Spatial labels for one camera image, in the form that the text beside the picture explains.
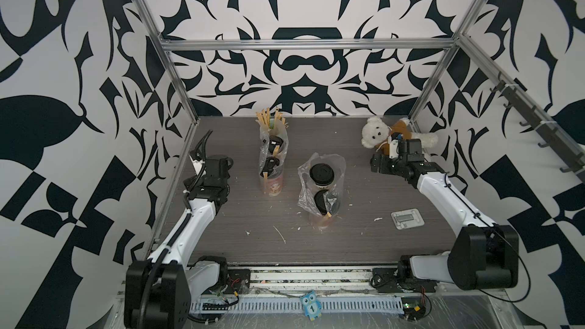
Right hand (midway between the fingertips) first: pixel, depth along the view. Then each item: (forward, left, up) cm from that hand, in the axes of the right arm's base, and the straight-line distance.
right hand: (382, 157), depth 88 cm
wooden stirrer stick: (-1, +40, +7) cm, 41 cm away
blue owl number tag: (-45, +29, -12) cm, 55 cm away
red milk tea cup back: (-22, +24, +8) cm, 33 cm away
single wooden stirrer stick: (-11, +43, +7) cm, 45 cm away
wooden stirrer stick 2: (-25, +24, +8) cm, 35 cm away
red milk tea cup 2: (-11, +41, +5) cm, 43 cm away
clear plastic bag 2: (-15, +29, +5) cm, 33 cm away
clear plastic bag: (+8, +40, +7) cm, 41 cm away
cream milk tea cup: (-9, +24, +3) cm, 26 cm away
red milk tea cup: (+5, +41, +4) cm, 42 cm away
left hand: (-6, +67, +3) cm, 67 cm away
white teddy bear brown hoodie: (+16, -3, -5) cm, 17 cm away
